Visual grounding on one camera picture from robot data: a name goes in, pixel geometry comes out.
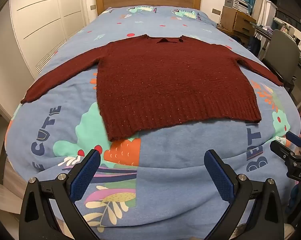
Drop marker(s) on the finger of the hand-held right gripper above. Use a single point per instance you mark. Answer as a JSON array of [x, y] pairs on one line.
[[281, 148], [295, 138]]

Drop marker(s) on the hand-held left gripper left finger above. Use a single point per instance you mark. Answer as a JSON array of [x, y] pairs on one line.
[[86, 173]]

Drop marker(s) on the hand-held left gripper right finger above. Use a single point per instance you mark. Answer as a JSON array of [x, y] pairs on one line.
[[219, 177]]

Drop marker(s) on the dark red knitted sweater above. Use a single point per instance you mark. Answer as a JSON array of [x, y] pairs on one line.
[[165, 85]]

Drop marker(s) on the blue printed blanket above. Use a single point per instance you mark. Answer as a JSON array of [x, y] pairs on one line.
[[165, 155]]

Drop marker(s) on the grey office chair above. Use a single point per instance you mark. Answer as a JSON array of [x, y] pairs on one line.
[[284, 50]]

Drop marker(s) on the dark bag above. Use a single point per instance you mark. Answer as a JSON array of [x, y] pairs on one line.
[[255, 46]]

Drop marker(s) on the white vent grille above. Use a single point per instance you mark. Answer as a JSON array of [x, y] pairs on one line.
[[46, 60]]

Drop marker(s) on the wooden nightstand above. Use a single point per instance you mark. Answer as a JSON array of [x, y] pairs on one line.
[[240, 22]]

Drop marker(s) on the white wardrobe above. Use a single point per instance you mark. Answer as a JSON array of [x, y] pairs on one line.
[[40, 17]]

